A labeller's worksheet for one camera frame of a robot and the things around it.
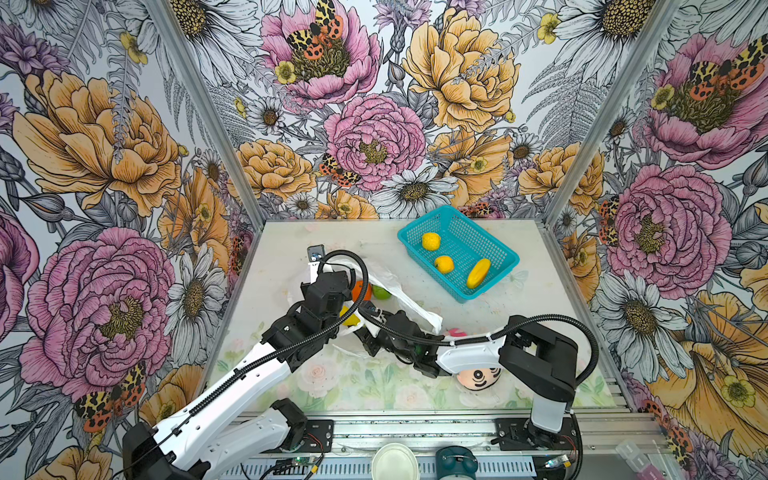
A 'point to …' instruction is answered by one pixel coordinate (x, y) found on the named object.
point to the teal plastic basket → (467, 243)
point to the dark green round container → (455, 462)
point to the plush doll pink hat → (476, 380)
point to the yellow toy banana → (478, 273)
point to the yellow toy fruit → (444, 264)
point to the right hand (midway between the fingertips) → (356, 328)
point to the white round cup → (394, 461)
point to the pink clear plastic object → (638, 462)
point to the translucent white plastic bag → (398, 301)
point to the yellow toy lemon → (431, 241)
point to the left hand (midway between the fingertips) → (330, 275)
